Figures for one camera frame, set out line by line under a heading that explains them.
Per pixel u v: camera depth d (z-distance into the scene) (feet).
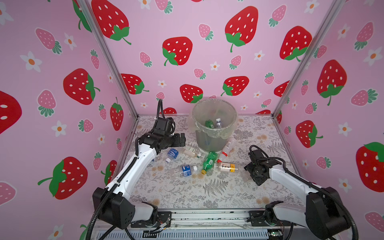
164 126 1.92
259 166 2.18
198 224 2.40
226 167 2.84
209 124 3.38
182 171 2.81
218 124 3.30
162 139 1.79
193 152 3.08
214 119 3.33
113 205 1.27
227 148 3.13
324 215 1.33
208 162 2.89
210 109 3.10
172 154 3.04
